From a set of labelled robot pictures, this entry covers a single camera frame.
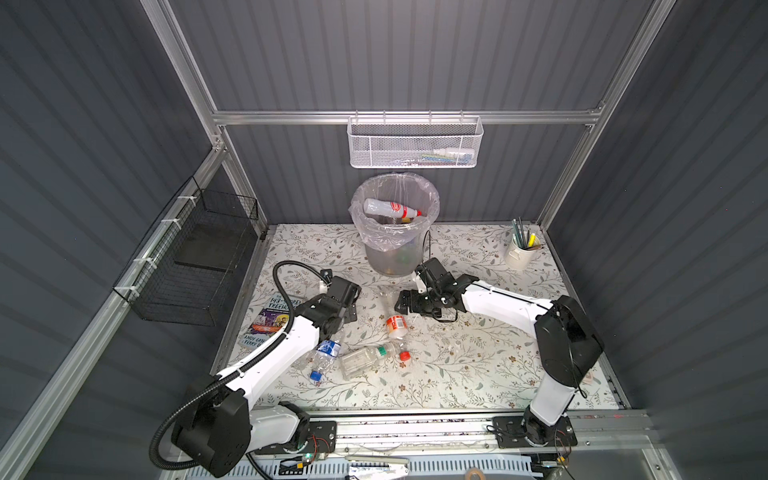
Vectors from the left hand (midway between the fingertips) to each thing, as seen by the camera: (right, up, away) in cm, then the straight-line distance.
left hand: (332, 307), depth 85 cm
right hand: (+22, -2, +4) cm, 22 cm away
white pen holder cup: (+61, +14, +17) cm, 65 cm away
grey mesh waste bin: (+20, +13, +14) cm, 28 cm away
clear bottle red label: (+19, -5, +2) cm, 20 cm away
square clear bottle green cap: (+7, -16, -1) cm, 17 cm away
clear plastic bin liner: (+17, +21, -2) cm, 27 cm away
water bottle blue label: (-2, -13, 0) cm, 13 cm away
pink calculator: (+72, -19, -3) cm, 75 cm away
